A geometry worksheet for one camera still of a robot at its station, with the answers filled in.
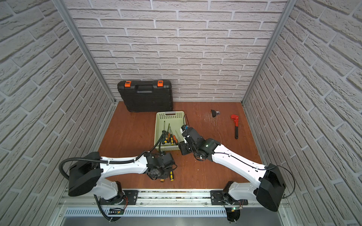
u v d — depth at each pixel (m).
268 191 0.38
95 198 0.72
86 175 0.42
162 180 0.77
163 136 0.95
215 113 1.10
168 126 1.03
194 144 0.57
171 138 0.95
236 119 1.07
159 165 0.63
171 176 0.79
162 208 0.71
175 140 0.95
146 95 0.99
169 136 0.97
